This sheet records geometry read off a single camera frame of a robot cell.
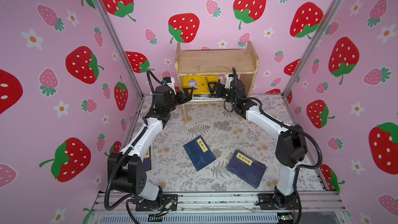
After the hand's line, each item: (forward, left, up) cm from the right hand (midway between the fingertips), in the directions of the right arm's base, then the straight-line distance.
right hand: (211, 85), depth 84 cm
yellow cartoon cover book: (+3, +7, -2) cm, 8 cm away
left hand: (-7, +12, +1) cm, 14 cm away
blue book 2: (-33, -23, -31) cm, 50 cm away
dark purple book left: (-35, +34, -29) cm, 57 cm away
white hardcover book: (-5, +4, -6) cm, 9 cm away
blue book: (-27, +4, -31) cm, 41 cm away
